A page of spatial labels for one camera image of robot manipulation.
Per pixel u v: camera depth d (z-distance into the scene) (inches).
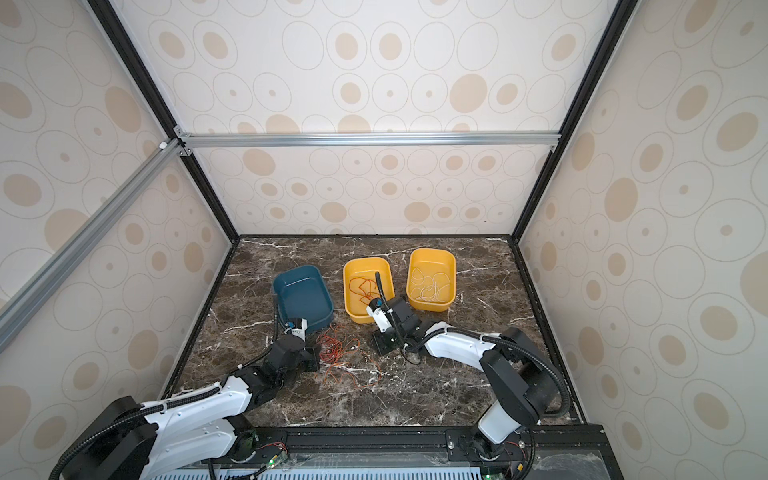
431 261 43.0
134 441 16.1
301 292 41.0
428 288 40.4
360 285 41.4
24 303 20.4
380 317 31.3
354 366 34.4
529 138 36.3
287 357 25.6
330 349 35.3
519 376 17.6
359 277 40.7
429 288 40.5
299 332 30.6
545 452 28.8
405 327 26.8
